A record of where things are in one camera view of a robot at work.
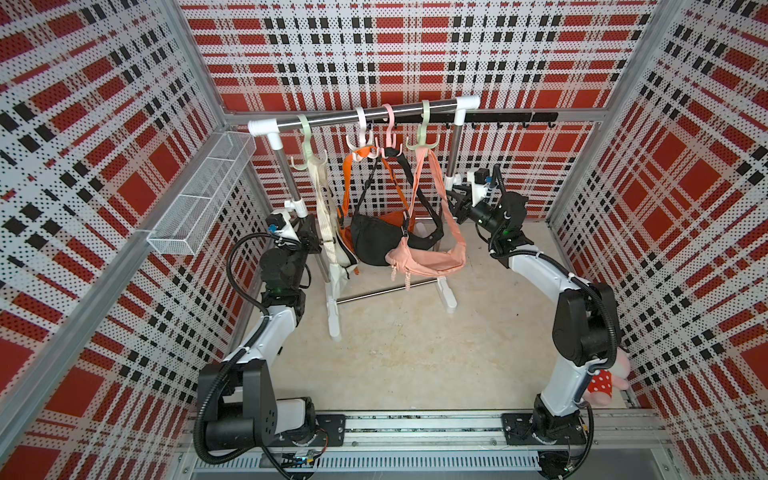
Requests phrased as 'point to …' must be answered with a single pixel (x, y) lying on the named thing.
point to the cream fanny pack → (342, 259)
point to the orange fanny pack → (346, 227)
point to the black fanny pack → (372, 234)
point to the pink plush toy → (600, 385)
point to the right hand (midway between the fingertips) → (447, 186)
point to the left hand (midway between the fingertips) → (312, 214)
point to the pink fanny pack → (409, 260)
